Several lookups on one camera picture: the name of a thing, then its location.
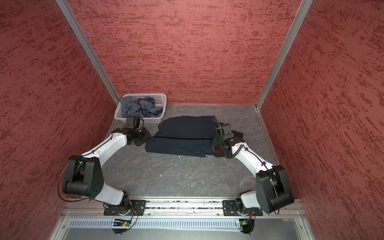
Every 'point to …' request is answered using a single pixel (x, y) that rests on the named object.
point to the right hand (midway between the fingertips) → (213, 143)
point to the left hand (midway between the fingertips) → (150, 138)
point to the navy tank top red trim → (185, 136)
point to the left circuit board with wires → (120, 222)
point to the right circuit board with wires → (248, 225)
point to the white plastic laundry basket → (160, 100)
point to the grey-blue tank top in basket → (144, 106)
